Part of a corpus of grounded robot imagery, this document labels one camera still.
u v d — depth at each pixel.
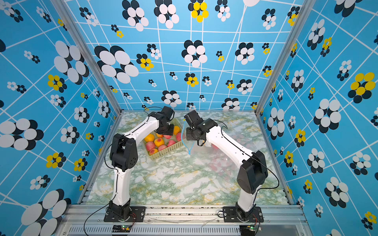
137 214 0.74
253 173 0.44
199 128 0.58
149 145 0.93
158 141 0.96
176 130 1.01
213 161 0.93
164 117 0.75
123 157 0.56
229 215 0.72
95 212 0.64
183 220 0.73
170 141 0.95
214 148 0.93
